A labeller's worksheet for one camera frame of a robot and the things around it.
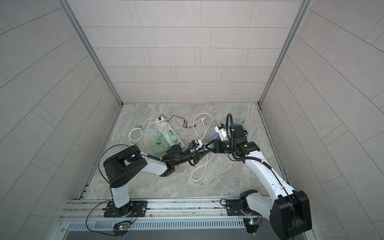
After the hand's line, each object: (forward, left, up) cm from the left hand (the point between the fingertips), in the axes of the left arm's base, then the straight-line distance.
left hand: (212, 149), depth 78 cm
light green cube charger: (+14, +25, -6) cm, 29 cm away
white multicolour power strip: (+12, +28, -5) cm, 30 cm away
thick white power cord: (+20, +48, -11) cm, 53 cm away
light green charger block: (+11, +23, -6) cm, 26 cm away
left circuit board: (-33, +40, -9) cm, 53 cm away
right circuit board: (-31, -18, -12) cm, 38 cm away
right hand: (0, +2, +2) cm, 3 cm away
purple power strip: (+15, -4, -11) cm, 19 cm away
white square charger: (+19, +30, -8) cm, 36 cm away
